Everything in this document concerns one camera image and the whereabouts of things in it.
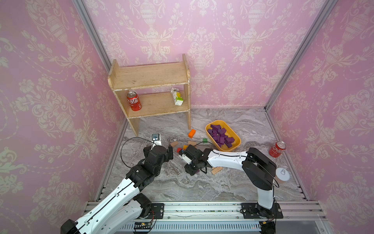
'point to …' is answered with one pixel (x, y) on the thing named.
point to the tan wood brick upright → (192, 143)
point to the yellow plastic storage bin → (224, 138)
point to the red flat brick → (178, 149)
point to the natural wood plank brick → (215, 170)
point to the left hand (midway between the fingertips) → (163, 146)
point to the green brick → (204, 140)
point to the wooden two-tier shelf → (148, 90)
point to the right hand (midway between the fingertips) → (188, 168)
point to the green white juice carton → (177, 96)
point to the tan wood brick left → (174, 144)
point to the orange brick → (192, 133)
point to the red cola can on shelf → (134, 101)
